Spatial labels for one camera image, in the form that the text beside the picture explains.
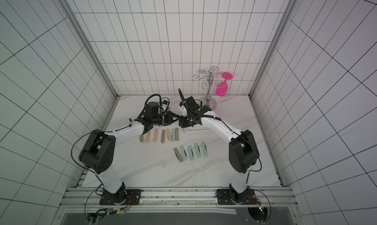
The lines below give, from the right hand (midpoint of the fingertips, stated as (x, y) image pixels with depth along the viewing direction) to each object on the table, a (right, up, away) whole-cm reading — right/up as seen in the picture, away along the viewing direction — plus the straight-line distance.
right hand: (182, 120), depth 87 cm
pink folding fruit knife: (-9, -11, +10) cm, 18 cm away
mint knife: (+1, -21, 0) cm, 21 cm away
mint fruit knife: (+10, -19, +2) cm, 22 cm away
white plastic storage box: (+10, -7, +10) cm, 16 cm away
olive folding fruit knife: (-4, -10, +10) cm, 15 cm away
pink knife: (-23, -12, +7) cm, 28 cm away
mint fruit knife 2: (+6, -22, 0) cm, 23 cm away
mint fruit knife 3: (-6, -11, +9) cm, 16 cm away
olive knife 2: (-27, -13, +6) cm, 30 cm away
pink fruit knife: (-19, -11, +10) cm, 24 cm away
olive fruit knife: (-13, -12, +9) cm, 20 cm away
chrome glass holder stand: (+19, +12, +20) cm, 30 cm away
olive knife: (-3, -21, 0) cm, 21 cm away
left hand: (-1, 0, 0) cm, 2 cm away
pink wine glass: (+27, +20, +14) cm, 36 cm away
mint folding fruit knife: (+14, -19, +2) cm, 24 cm away
